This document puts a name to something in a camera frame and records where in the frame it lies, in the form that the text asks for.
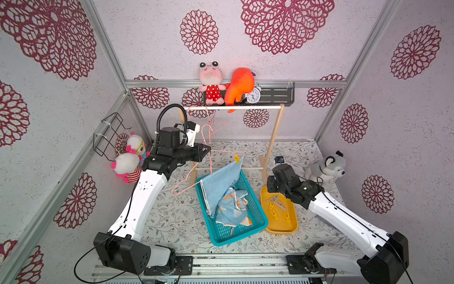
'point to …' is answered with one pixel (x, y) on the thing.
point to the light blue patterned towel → (232, 209)
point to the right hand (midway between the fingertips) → (270, 177)
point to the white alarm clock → (254, 96)
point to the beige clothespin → (279, 205)
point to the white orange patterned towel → (232, 231)
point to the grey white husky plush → (327, 173)
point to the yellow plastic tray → (281, 211)
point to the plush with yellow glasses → (136, 145)
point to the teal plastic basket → (221, 235)
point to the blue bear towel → (215, 186)
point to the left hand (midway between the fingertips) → (209, 149)
